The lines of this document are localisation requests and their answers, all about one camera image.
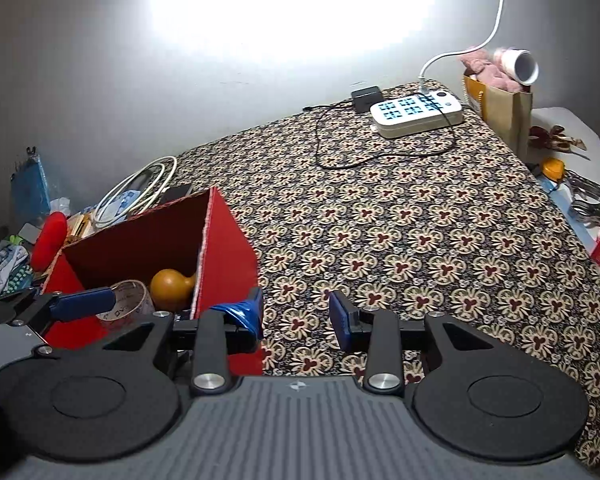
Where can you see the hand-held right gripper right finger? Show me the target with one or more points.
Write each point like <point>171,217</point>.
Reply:
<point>340,321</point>

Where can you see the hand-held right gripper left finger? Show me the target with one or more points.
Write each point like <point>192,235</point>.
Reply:
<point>254,312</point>

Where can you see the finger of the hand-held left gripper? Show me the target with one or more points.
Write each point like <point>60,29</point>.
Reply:
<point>80,306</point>

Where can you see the wide clear tape roll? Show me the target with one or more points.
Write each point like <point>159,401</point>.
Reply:
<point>130,301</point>

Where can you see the red cardboard box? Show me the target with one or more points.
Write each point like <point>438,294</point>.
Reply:
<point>225,255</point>

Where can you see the brown gourd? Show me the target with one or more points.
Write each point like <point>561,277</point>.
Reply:
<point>172,285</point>

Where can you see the red round cushion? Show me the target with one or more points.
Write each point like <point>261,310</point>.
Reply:
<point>50,240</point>

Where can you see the green white patterned cloth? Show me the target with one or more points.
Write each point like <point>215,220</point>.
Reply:
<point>10,270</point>

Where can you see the wooden box with gold ribbon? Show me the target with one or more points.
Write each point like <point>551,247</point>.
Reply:
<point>82,226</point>

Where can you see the small grey case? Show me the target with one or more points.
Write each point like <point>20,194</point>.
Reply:
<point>27,232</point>

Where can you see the floral patterned tablecloth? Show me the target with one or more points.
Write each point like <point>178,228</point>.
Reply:
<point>405,235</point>

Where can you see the blue white paper packet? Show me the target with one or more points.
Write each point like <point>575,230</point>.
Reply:
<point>125,201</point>

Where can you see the blue plastic packet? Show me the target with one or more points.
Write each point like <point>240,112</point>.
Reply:
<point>30,185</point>

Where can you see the black phone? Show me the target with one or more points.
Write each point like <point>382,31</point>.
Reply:
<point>177,192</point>

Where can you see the white power strip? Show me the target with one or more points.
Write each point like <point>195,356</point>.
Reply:
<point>420,120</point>

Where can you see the black charger adapter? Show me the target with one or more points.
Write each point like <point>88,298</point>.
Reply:
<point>366,97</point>

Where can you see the small orange object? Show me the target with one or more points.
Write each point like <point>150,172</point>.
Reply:
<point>552,167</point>

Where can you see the tan paper gift bag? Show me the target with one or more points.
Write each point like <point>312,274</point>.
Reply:
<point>505,110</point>

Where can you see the brown dried flowers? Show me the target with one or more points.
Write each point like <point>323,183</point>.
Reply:
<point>555,137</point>

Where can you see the pink plush toy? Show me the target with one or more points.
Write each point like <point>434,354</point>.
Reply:
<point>482,67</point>

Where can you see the white plastic bottle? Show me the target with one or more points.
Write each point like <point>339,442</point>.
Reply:
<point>520,65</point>

